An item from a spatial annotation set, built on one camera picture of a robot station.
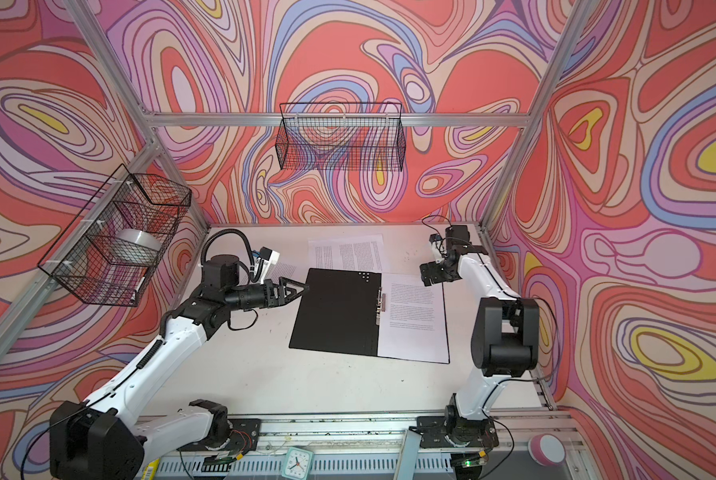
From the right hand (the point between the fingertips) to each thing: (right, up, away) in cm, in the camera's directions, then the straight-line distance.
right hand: (441, 278), depth 93 cm
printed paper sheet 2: (-28, +8, +18) cm, 34 cm away
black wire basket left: (-85, +9, -23) cm, 88 cm away
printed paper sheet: (-9, -15, 0) cm, 18 cm away
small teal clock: (-40, -41, -25) cm, 63 cm away
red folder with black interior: (-32, -11, +1) cm, 34 cm away
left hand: (-40, -1, -20) cm, 45 cm away
